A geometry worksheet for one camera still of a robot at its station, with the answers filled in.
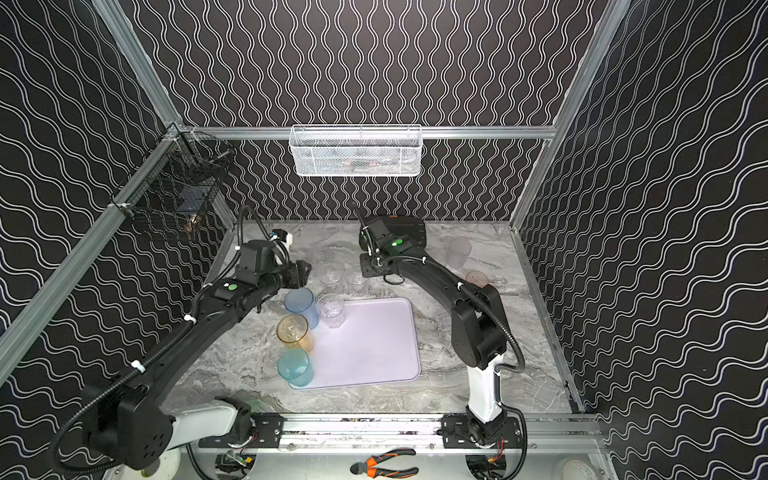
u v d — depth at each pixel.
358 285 1.03
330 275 1.01
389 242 0.68
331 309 0.93
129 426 0.39
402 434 0.76
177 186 0.94
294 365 0.82
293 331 0.86
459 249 1.13
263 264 0.62
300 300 0.89
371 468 0.69
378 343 0.90
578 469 0.70
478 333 0.49
